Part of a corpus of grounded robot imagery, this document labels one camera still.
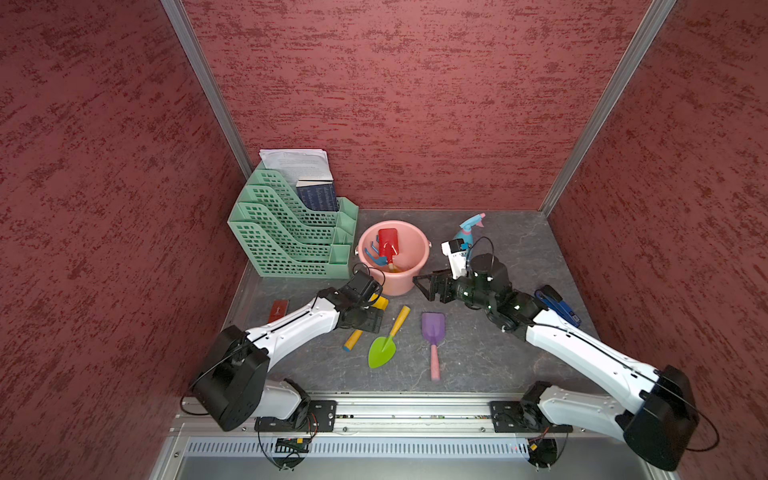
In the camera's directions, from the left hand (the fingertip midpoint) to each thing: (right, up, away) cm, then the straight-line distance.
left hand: (364, 325), depth 85 cm
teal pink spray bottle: (+33, +27, +11) cm, 44 cm away
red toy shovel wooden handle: (+7, +24, +9) cm, 26 cm away
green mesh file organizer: (-29, +25, +12) cm, 40 cm away
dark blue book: (-19, +42, +21) cm, 51 cm away
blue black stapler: (+60, +6, +7) cm, 60 cm away
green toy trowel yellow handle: (+5, -7, 0) cm, 9 cm away
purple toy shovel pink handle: (+21, -2, +4) cm, 22 cm away
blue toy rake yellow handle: (+4, +18, +9) cm, 21 cm away
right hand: (+16, +14, -10) cm, 23 cm away
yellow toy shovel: (+4, +10, -13) cm, 17 cm away
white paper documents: (-26, +51, +15) cm, 59 cm away
